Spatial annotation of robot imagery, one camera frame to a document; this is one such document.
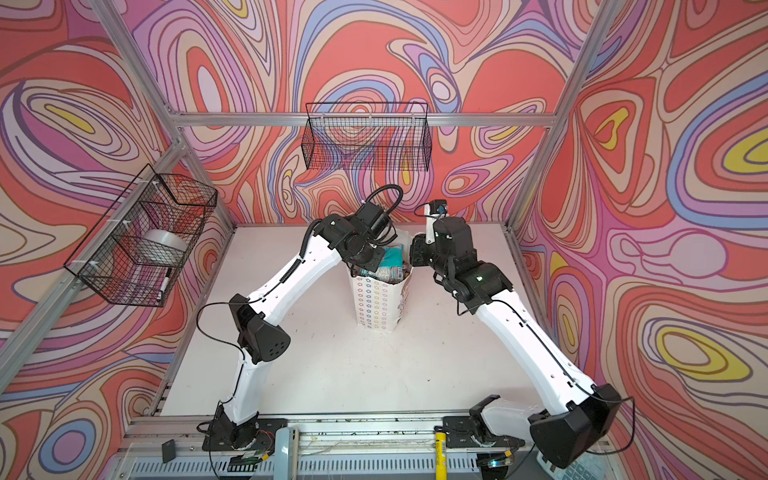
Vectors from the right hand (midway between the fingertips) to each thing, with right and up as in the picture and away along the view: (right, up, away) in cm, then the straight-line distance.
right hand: (417, 244), depth 73 cm
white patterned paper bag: (-9, -17, +8) cm, 21 cm away
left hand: (-11, -4, +10) cm, 15 cm away
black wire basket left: (-68, -1, -2) cm, 68 cm away
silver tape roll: (-62, -1, -2) cm, 62 cm away
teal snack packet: (-6, -5, +10) cm, 13 cm away
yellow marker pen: (+5, -50, -3) cm, 51 cm away
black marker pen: (-62, -10, 0) cm, 63 cm away
